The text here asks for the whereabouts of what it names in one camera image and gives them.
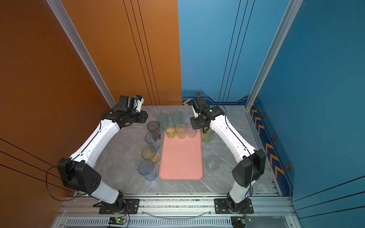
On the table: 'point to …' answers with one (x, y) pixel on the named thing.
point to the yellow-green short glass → (181, 130)
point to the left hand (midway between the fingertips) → (145, 113)
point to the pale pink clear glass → (191, 133)
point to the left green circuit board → (116, 220)
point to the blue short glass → (152, 139)
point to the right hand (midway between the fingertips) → (197, 123)
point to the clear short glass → (212, 162)
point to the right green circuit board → (239, 222)
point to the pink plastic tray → (181, 159)
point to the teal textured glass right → (177, 118)
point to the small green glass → (170, 131)
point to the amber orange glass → (149, 153)
